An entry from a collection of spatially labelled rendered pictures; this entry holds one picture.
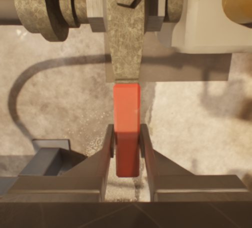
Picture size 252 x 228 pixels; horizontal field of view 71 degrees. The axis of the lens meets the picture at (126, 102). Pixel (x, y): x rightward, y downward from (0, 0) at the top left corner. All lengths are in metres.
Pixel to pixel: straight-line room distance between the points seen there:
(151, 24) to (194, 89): 0.52
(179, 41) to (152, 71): 0.44
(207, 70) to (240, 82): 0.13
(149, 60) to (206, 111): 0.29
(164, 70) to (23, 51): 0.48
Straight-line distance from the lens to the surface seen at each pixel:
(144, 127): 0.15
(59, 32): 0.18
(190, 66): 0.64
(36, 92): 0.71
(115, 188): 0.83
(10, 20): 0.19
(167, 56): 0.62
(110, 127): 0.15
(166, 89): 0.64
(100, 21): 0.17
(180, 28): 0.18
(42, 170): 0.65
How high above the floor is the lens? 0.61
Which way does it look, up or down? 73 degrees down
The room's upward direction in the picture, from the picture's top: 179 degrees counter-clockwise
